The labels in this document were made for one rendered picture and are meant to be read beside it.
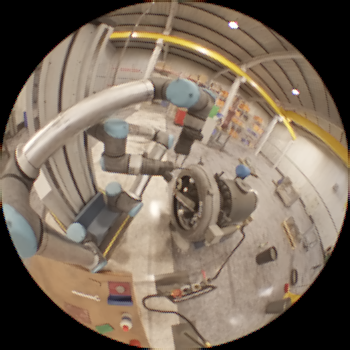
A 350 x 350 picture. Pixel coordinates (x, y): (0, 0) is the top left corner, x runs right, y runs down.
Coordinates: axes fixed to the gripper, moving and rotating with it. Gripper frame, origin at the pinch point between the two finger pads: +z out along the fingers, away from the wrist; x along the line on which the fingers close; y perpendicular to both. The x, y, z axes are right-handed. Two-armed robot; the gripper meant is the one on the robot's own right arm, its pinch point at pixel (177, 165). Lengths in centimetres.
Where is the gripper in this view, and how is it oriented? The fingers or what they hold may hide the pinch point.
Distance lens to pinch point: 54.4
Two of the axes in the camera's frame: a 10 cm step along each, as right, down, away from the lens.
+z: -3.3, 7.2, 6.1
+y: -1.9, -6.8, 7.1
